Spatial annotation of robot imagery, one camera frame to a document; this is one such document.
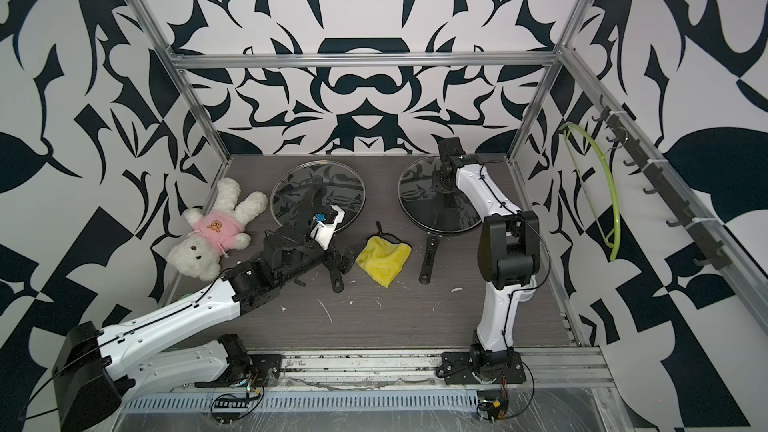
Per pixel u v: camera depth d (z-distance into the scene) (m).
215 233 0.90
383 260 0.88
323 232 0.62
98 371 0.40
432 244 0.87
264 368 0.74
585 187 0.80
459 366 0.74
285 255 0.54
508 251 0.52
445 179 0.69
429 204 0.99
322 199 0.91
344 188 1.19
